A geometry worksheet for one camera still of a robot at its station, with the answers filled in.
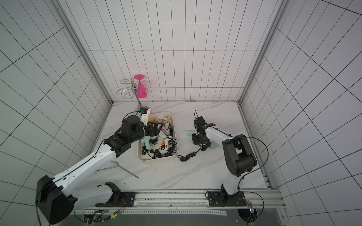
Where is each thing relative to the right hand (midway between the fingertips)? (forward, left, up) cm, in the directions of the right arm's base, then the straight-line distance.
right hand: (193, 140), depth 94 cm
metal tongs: (-19, +46, 0) cm, 50 cm away
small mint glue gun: (+4, +3, +3) cm, 6 cm away
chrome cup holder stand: (+23, +40, +28) cm, 54 cm away
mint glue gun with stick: (-3, -13, +2) cm, 14 cm away
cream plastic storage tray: (+2, +15, +3) cm, 15 cm away
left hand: (-3, +21, +21) cm, 30 cm away
